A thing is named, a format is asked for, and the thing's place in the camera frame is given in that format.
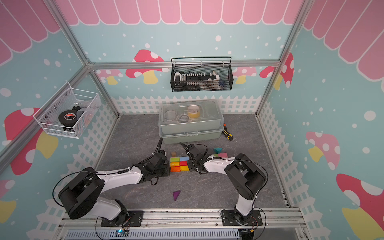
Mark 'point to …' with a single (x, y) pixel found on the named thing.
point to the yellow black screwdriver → (229, 136)
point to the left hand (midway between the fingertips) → (169, 171)
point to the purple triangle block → (176, 194)
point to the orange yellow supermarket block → (175, 164)
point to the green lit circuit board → (121, 233)
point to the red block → (183, 163)
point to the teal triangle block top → (218, 150)
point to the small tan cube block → (173, 154)
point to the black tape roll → (68, 117)
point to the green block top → (174, 159)
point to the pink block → (222, 155)
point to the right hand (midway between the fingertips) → (192, 162)
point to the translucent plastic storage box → (190, 121)
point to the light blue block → (184, 158)
